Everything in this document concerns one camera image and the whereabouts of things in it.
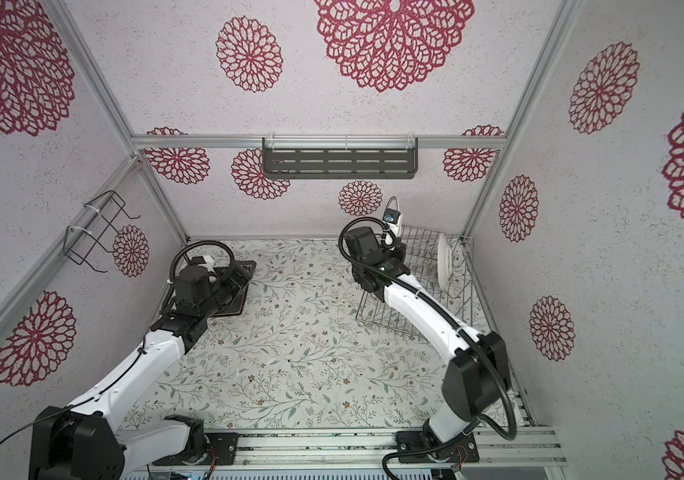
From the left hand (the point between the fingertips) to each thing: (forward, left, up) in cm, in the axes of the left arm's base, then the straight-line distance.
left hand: (252, 276), depth 82 cm
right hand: (+6, -40, +9) cm, 41 cm away
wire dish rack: (-4, -44, +12) cm, 45 cm away
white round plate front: (+12, -58, -9) cm, 60 cm away
